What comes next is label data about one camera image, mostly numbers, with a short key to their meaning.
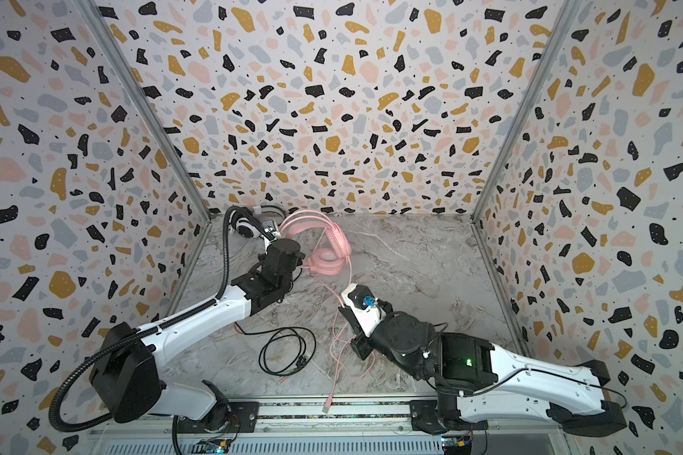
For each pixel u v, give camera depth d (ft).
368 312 1.50
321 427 2.40
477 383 1.34
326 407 2.50
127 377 1.35
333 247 2.62
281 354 2.80
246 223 3.56
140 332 1.44
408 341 1.28
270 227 2.26
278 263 1.96
